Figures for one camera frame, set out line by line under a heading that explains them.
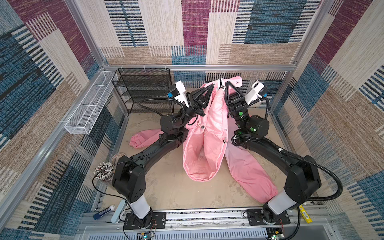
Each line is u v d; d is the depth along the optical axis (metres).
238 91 0.52
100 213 0.75
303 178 0.44
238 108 0.51
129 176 0.44
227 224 0.73
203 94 0.51
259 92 0.52
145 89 1.09
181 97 0.50
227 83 0.51
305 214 0.73
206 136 0.66
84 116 0.94
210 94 0.53
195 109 0.51
